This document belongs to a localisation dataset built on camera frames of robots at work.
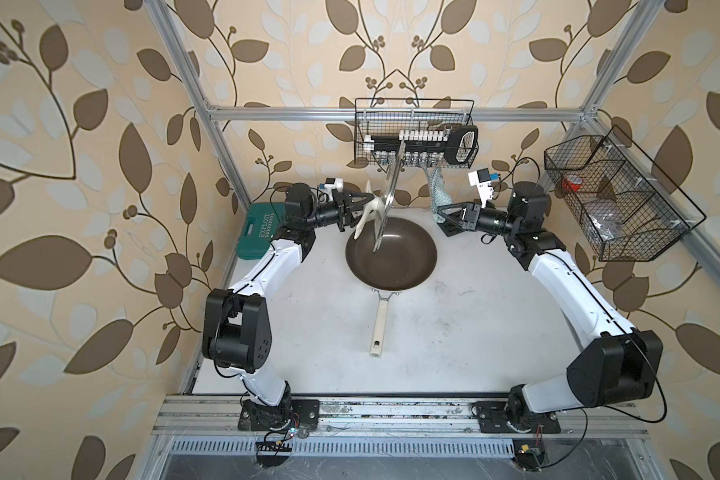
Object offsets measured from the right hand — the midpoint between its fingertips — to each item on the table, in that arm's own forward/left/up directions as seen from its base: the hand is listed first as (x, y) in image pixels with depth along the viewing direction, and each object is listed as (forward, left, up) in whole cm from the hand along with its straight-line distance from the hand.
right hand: (437, 211), depth 72 cm
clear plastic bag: (-3, -42, -3) cm, 42 cm away
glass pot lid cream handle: (+2, +15, 0) cm, 15 cm away
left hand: (+4, +17, +2) cm, 18 cm away
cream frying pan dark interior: (+8, +5, -30) cm, 31 cm away
